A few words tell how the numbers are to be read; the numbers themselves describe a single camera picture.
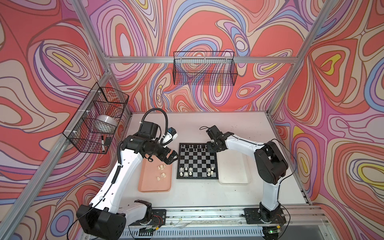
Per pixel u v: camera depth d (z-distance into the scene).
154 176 0.87
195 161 0.91
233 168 0.91
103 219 0.36
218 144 0.70
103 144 0.72
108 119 0.73
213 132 0.77
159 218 0.73
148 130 0.56
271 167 0.50
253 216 0.73
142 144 0.49
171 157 0.64
